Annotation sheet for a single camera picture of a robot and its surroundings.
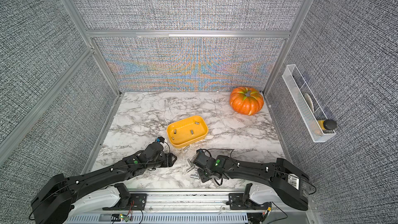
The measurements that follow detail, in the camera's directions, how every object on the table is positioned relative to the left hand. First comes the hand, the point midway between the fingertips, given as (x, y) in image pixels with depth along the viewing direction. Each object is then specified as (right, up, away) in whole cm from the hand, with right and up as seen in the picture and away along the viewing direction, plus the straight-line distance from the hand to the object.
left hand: (175, 158), depth 82 cm
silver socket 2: (-3, +12, +16) cm, 20 cm away
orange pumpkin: (+43, +31, +17) cm, 55 cm away
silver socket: (+11, +17, +19) cm, 27 cm away
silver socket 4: (+8, -6, +2) cm, 10 cm away
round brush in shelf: (+62, +30, -12) cm, 70 cm away
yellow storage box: (+5, +12, +16) cm, 21 cm away
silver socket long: (+8, -4, +4) cm, 9 cm away
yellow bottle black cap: (+64, +20, -20) cm, 70 cm away
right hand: (+14, -6, -1) cm, 15 cm away
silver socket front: (+11, -9, -1) cm, 14 cm away
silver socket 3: (+8, +11, +16) cm, 21 cm away
